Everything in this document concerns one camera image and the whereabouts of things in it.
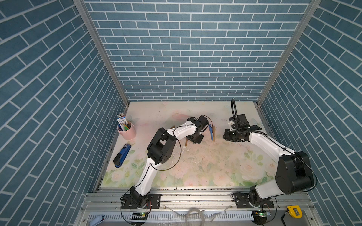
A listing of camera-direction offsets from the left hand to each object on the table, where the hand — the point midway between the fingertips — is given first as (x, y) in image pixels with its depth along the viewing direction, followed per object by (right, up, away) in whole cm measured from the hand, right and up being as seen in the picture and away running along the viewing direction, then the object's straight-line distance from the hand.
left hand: (199, 142), depth 97 cm
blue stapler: (-50, -8, -9) cm, 52 cm away
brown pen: (-9, 0, 0) cm, 9 cm away
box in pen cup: (-49, +13, -9) cm, 51 cm away
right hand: (+16, +5, -7) cm, 18 cm away
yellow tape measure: (+46, -29, -28) cm, 61 cm away
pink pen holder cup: (-47, +6, -3) cm, 47 cm away
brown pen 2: (+12, +5, +5) cm, 14 cm away
